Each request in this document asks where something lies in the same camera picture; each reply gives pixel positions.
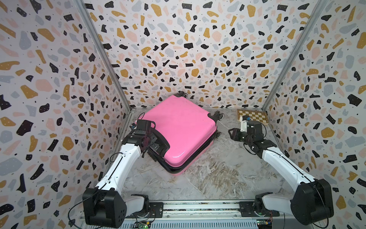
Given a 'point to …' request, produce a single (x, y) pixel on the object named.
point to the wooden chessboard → (255, 115)
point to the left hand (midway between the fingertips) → (152, 137)
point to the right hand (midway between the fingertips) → (232, 130)
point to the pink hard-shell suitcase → (186, 131)
